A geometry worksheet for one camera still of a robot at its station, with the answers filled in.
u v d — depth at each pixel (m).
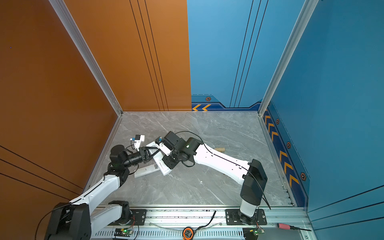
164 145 0.58
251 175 0.42
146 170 0.88
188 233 0.67
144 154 0.70
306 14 0.71
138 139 0.74
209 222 0.72
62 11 0.71
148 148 0.73
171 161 0.65
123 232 0.71
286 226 0.70
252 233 0.70
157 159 0.74
